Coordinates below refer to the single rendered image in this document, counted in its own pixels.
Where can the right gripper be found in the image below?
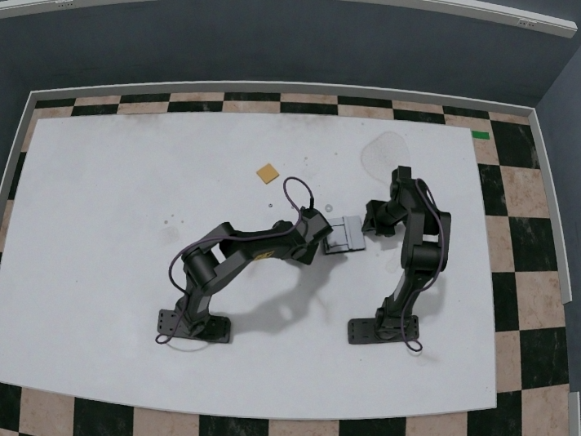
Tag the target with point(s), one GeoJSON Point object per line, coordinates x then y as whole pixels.
{"type": "Point", "coordinates": [379, 219]}

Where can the tan flat rectangular plate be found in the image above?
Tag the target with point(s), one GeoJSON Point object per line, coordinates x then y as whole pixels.
{"type": "Point", "coordinates": [267, 173]}

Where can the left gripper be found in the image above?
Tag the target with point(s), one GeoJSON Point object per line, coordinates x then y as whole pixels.
{"type": "Point", "coordinates": [307, 257]}

